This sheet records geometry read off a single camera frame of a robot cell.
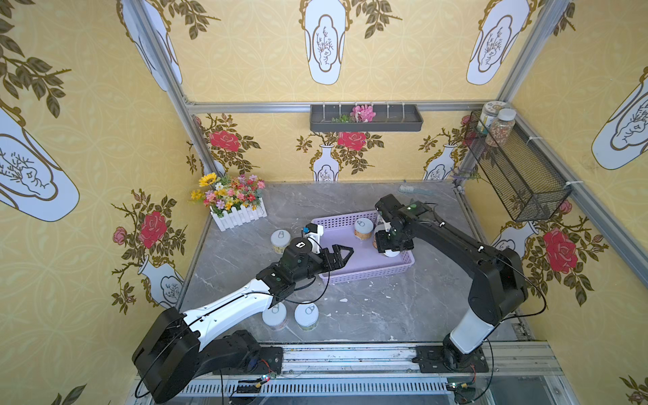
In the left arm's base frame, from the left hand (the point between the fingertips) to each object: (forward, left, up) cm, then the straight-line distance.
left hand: (337, 249), depth 79 cm
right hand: (+6, -20, -7) cm, 22 cm away
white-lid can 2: (+15, -11, -11) cm, 22 cm away
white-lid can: (0, -17, -3) cm, 18 cm away
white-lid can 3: (-16, +20, -13) cm, 29 cm away
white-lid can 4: (-16, +10, -12) cm, 22 cm away
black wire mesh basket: (+15, -62, +13) cm, 65 cm away
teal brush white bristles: (+40, -36, -16) cm, 56 cm away
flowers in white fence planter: (+23, +38, -3) cm, 45 cm away
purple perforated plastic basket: (+7, -13, -22) cm, 26 cm away
